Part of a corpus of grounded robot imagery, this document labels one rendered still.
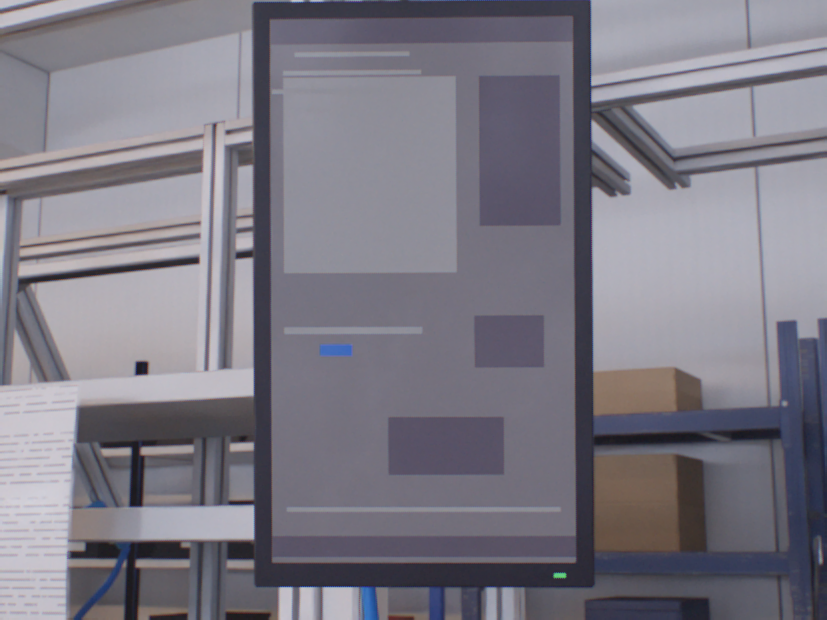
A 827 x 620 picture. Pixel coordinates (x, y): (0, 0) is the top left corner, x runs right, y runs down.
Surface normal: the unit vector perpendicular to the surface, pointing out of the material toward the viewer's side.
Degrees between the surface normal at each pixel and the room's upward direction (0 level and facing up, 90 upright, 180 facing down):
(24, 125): 90
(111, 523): 90
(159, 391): 90
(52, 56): 180
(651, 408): 90
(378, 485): 101
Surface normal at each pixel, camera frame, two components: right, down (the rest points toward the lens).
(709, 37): -0.44, -0.18
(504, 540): -0.03, -0.01
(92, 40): 0.00, 0.98
